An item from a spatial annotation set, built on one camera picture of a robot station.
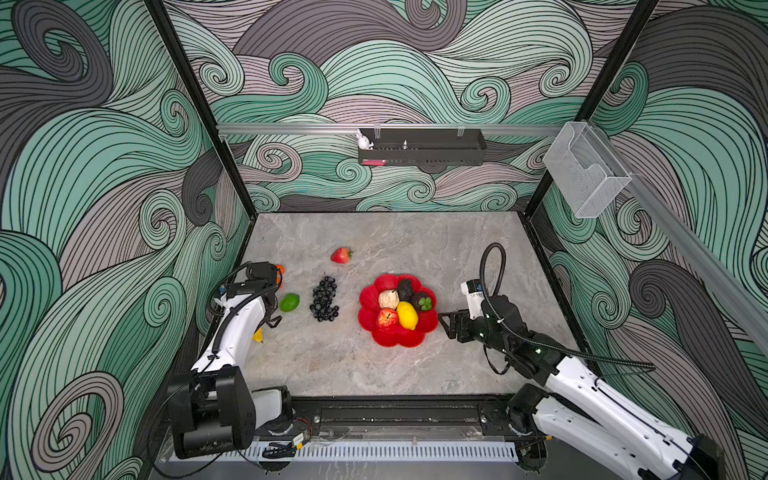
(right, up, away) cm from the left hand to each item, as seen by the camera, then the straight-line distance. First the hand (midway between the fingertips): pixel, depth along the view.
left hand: (248, 319), depth 80 cm
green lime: (+8, +2, +12) cm, 14 cm away
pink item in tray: (+35, +45, +8) cm, 58 cm away
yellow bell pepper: (+1, -6, +5) cm, 8 cm away
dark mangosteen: (+49, +3, +8) cm, 50 cm away
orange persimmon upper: (+2, +12, +24) cm, 26 cm away
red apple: (+38, -1, +5) cm, 39 cm away
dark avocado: (+44, +6, +11) cm, 46 cm away
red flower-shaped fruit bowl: (+39, -6, +5) cm, 40 cm away
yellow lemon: (+44, -1, +7) cm, 45 cm away
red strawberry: (+23, +16, +23) cm, 36 cm away
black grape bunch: (+18, +4, +12) cm, 23 cm away
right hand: (+54, +2, -3) cm, 54 cm away
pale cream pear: (+39, +4, +8) cm, 40 cm away
